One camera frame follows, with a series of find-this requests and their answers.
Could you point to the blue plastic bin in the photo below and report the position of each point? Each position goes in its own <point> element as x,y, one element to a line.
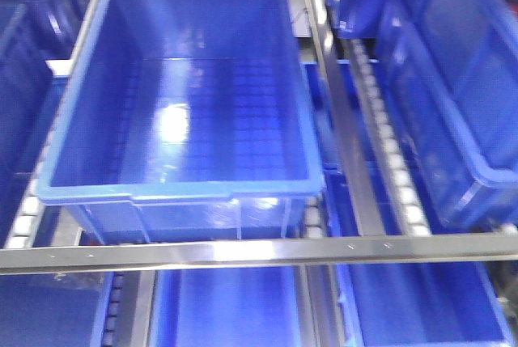
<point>202,120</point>

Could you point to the steel rack with slanted shelves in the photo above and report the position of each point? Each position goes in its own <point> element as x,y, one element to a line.
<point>243,252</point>

